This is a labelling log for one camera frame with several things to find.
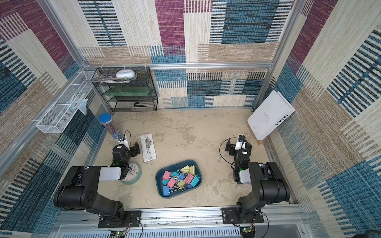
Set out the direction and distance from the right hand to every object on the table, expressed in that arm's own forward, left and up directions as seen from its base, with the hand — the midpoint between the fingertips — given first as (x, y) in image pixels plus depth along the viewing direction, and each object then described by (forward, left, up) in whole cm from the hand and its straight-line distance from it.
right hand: (239, 138), depth 90 cm
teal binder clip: (-23, +27, -6) cm, 36 cm away
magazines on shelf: (+30, +76, +24) cm, 85 cm away
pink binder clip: (-22, +30, -6) cm, 38 cm away
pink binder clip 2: (-19, +43, -8) cm, 48 cm away
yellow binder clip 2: (-16, +28, -7) cm, 33 cm away
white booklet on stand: (+9, -17, +12) cm, 23 cm away
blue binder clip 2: (-19, +34, -8) cm, 40 cm away
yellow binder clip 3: (-15, +32, -10) cm, 37 cm away
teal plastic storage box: (-20, +47, -8) cm, 52 cm away
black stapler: (+30, +69, 0) cm, 76 cm away
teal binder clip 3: (-18, +38, -7) cm, 42 cm away
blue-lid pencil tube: (+9, +80, +8) cm, 81 cm away
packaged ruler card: (+1, +57, -10) cm, 58 cm away
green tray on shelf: (+26, +68, +17) cm, 75 cm away
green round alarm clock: (-19, +61, -8) cm, 64 cm away
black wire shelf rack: (+38, +81, -4) cm, 89 cm away
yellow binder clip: (-24, +34, -7) cm, 42 cm away
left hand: (0, +68, -3) cm, 68 cm away
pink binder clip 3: (-23, +40, -9) cm, 47 cm away
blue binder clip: (-27, +42, -9) cm, 51 cm away
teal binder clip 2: (-22, +43, -8) cm, 50 cm away
